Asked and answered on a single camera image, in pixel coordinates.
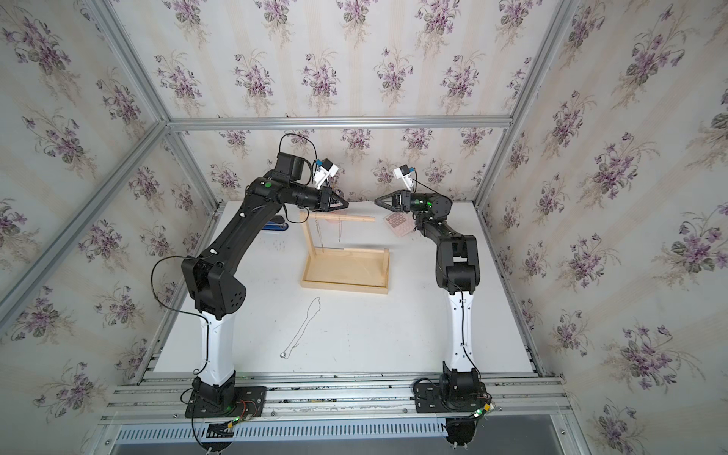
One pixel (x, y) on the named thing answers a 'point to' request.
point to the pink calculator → (400, 224)
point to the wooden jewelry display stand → (343, 269)
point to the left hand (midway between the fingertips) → (349, 204)
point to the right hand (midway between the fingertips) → (383, 208)
